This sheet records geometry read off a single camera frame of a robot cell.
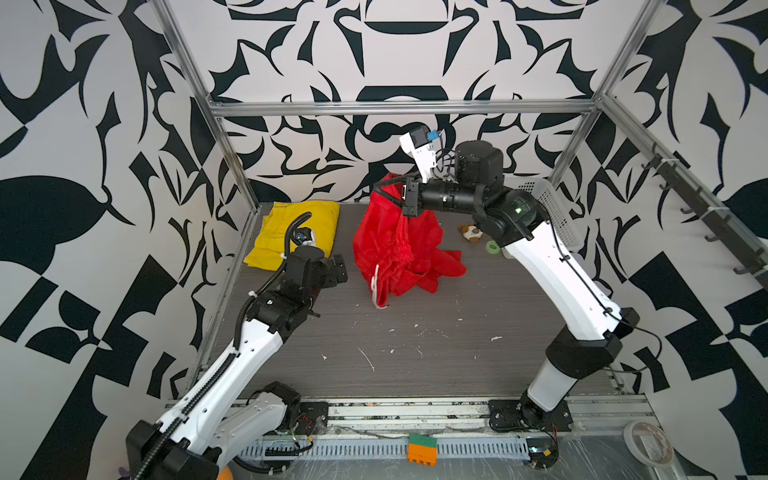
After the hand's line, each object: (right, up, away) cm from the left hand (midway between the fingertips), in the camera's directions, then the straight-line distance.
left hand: (325, 254), depth 75 cm
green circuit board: (+52, -46, -4) cm, 70 cm away
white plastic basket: (+77, +14, +33) cm, 84 cm away
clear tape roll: (+77, -45, -4) cm, 89 cm away
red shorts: (+17, +1, -13) cm, 21 cm away
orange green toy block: (+23, -45, -5) cm, 51 cm away
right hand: (+14, +14, -20) cm, 28 cm away
